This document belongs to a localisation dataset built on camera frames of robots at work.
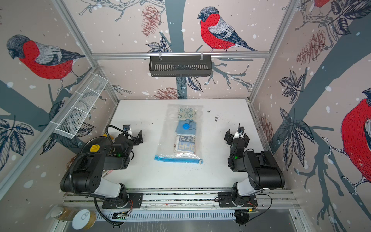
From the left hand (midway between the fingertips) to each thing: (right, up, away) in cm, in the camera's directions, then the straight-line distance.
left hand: (136, 128), depth 92 cm
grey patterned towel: (+32, -10, +1) cm, 34 cm away
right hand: (+66, -1, -1) cm, 66 cm away
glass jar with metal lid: (-21, -35, -28) cm, 50 cm away
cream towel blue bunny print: (+33, +10, +18) cm, 39 cm away
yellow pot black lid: (-16, -8, -10) cm, 21 cm away
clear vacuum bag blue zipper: (+20, -15, -2) cm, 25 cm away
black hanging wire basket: (+28, +44, +15) cm, 55 cm away
